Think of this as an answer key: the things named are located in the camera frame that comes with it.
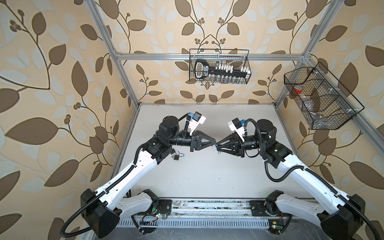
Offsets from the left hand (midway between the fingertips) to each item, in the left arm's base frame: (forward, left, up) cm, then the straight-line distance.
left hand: (215, 143), depth 58 cm
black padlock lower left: (+10, +20, -36) cm, 42 cm away
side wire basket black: (+27, -56, -1) cm, 62 cm away
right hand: (0, -1, -4) cm, 4 cm away
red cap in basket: (+42, -51, -6) cm, 67 cm away
